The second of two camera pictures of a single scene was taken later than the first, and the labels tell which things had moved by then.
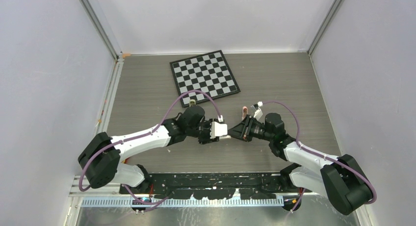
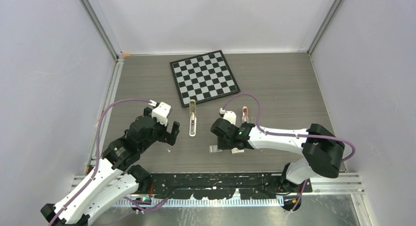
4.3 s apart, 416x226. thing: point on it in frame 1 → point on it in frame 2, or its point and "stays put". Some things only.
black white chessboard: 209,72 stays put
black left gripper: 207,139 → 169,138
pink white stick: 245,112 stays put
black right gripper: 243,131 → 222,146
